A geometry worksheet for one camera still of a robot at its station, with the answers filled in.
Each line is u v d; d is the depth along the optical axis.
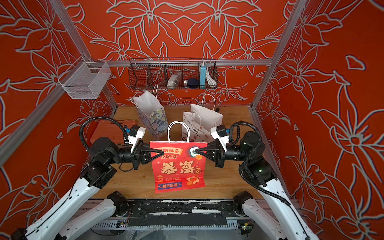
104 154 0.46
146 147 0.52
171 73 0.99
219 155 0.49
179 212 0.73
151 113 0.82
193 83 0.95
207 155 0.53
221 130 0.46
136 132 0.48
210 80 0.92
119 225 0.71
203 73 0.85
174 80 0.92
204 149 0.52
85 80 0.91
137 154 0.48
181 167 0.57
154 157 0.53
